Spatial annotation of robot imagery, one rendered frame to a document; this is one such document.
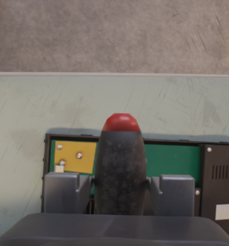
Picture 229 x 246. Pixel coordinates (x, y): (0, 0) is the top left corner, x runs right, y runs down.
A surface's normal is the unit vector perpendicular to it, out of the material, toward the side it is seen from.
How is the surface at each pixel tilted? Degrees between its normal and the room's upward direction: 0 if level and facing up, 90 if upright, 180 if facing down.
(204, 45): 0
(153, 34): 0
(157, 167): 0
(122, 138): 24
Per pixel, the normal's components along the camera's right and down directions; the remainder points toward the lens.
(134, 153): 0.50, -0.12
